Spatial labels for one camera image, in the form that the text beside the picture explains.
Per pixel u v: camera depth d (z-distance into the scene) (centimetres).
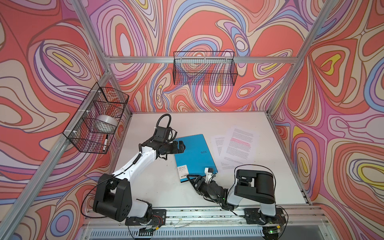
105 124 71
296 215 76
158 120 68
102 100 86
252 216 74
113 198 41
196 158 94
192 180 76
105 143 73
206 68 96
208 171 80
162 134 67
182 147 78
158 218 72
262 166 52
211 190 65
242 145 102
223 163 93
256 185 50
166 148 72
